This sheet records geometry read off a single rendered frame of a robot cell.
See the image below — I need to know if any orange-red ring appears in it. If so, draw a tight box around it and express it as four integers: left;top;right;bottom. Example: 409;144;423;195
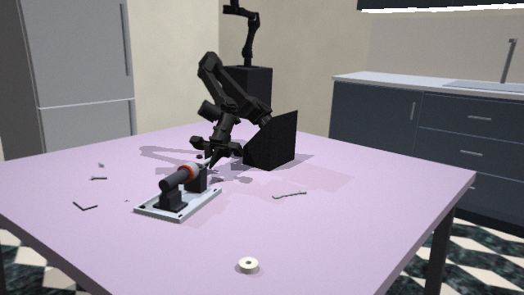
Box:
177;165;194;183

